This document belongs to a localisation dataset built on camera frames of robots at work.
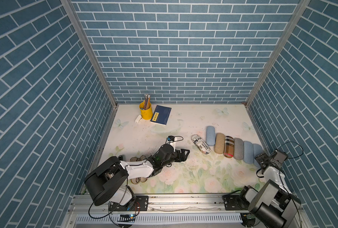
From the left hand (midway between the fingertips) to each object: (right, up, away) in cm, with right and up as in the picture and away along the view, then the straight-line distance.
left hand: (189, 153), depth 83 cm
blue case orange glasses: (+16, +9, +14) cm, 23 cm away
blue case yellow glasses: (+39, -1, +8) cm, 40 cm away
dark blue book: (-20, +23, +29) cm, 42 cm away
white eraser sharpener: (-36, +20, +25) cm, 49 cm away
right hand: (+47, -5, +3) cm, 47 cm away
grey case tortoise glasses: (+33, 0, +9) cm, 34 cm away
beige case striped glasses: (+9, +4, +11) cm, 14 cm away
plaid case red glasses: (+28, +2, +10) cm, 29 cm away
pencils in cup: (-30, +33, +22) cm, 50 cm away
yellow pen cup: (-31, +24, +23) cm, 45 cm away
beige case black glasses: (-42, -4, +4) cm, 42 cm away
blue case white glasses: (+46, 0, +9) cm, 46 cm away
